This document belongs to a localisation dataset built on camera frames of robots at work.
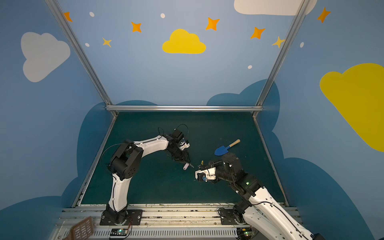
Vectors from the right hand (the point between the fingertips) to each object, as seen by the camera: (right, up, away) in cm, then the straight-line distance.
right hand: (206, 159), depth 74 cm
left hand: (-9, -5, +18) cm, 21 cm away
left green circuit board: (-42, -34, -3) cm, 54 cm away
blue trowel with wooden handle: (+15, +1, +27) cm, 31 cm away
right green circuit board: (+19, -35, -3) cm, 40 cm away
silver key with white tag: (-11, -8, +19) cm, 23 cm away
